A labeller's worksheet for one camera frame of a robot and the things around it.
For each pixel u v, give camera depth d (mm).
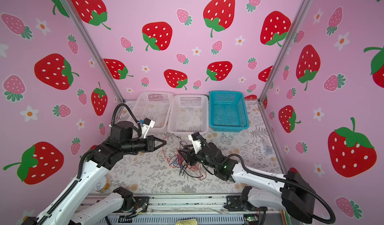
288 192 414
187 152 646
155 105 1175
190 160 642
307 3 716
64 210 391
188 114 1108
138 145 583
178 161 878
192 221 660
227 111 1145
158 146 645
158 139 644
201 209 732
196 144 655
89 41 856
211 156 538
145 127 633
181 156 688
